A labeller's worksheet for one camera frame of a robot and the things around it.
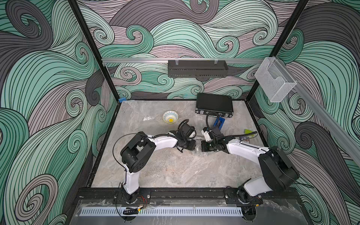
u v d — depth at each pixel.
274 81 0.83
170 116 1.07
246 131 1.00
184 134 0.73
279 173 0.44
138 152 0.49
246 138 0.95
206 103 1.15
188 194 0.74
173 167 0.84
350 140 0.51
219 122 0.97
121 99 1.22
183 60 0.93
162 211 0.70
